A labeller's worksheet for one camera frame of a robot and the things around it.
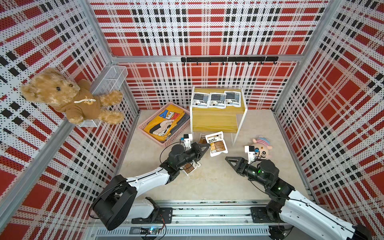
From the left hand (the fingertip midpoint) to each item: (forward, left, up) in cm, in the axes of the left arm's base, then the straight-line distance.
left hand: (212, 145), depth 76 cm
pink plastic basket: (+27, +19, -14) cm, 36 cm away
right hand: (-8, -7, -1) cm, 11 cm away
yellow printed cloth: (+22, +34, -14) cm, 43 cm away
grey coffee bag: (+22, -12, +12) cm, 28 cm away
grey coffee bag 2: (+20, +6, +13) cm, 25 cm away
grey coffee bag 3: (+20, -3, +13) cm, 24 cm away
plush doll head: (+5, -31, -12) cm, 34 cm away
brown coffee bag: (-4, +13, -19) cm, 24 cm away
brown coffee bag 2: (-1, -3, 0) cm, 3 cm away
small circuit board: (-35, +29, -19) cm, 49 cm away
